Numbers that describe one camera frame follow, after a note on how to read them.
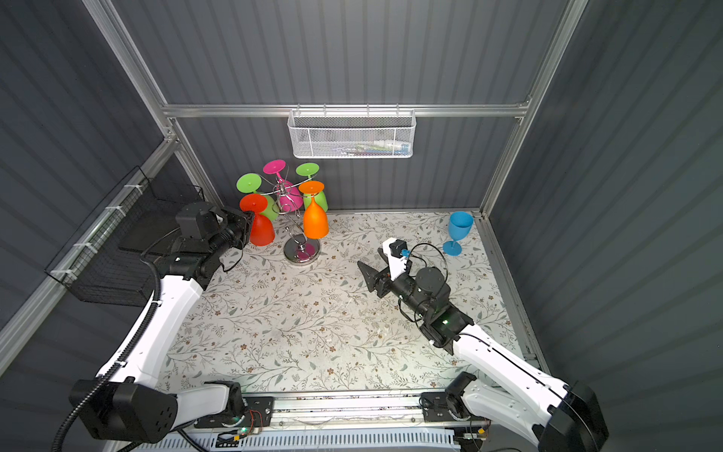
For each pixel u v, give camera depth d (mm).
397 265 597
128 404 376
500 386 476
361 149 912
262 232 843
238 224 661
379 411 753
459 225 968
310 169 889
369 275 647
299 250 1079
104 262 679
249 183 844
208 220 554
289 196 847
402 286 618
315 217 861
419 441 705
